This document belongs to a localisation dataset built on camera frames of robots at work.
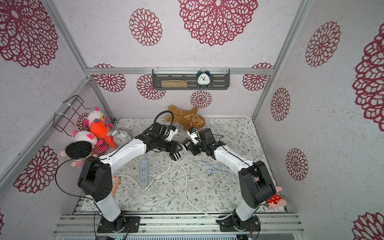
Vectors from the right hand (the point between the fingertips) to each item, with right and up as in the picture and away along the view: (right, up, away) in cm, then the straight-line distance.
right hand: (190, 143), depth 89 cm
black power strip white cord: (-6, -6, -5) cm, 9 cm away
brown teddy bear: (-2, +17, +23) cm, 29 cm away
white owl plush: (-61, +17, +6) cm, 63 cm away
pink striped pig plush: (-58, -3, +3) cm, 58 cm away
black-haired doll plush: (-57, -3, -13) cm, 59 cm away
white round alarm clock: (-45, +3, +8) cm, 46 cm away
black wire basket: (-63, +12, -14) cm, 66 cm away
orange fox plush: (-54, +9, 0) cm, 55 cm away
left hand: (-7, -3, -1) cm, 8 cm away
